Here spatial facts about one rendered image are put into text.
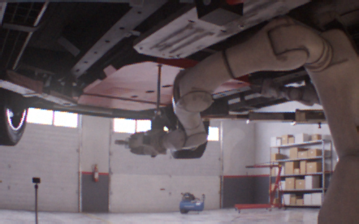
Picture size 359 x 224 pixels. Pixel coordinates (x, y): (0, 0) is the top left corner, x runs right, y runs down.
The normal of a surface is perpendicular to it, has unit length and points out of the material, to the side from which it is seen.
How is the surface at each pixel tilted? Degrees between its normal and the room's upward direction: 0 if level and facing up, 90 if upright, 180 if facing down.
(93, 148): 90
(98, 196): 90
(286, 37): 85
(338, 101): 92
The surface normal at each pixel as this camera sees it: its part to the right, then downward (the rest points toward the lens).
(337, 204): -0.71, -0.15
